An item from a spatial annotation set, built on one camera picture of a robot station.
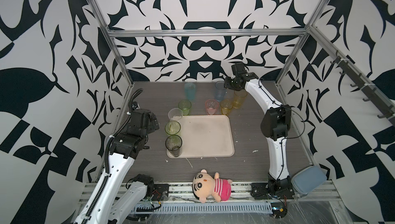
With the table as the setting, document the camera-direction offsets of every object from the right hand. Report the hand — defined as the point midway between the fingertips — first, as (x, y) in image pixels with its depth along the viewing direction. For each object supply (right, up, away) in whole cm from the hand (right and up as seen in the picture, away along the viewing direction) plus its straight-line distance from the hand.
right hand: (226, 81), depth 98 cm
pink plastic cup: (-9, -16, +4) cm, 19 cm away
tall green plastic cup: (-34, -29, -1) cm, 45 cm away
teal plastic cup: (-24, -5, +8) cm, 25 cm away
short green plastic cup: (-27, -16, +6) cm, 31 cm away
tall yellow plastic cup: (+8, -11, +2) cm, 14 cm away
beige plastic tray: (-13, -34, -4) cm, 36 cm away
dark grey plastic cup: (-31, -35, -13) cm, 49 cm away
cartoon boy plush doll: (-15, -50, -28) cm, 59 cm away
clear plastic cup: (-31, -19, -11) cm, 38 cm away
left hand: (-45, -20, -25) cm, 55 cm away
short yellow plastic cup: (0, -16, +4) cm, 16 cm away
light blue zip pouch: (+36, -50, -22) cm, 65 cm away
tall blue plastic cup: (-3, -6, +5) cm, 8 cm away
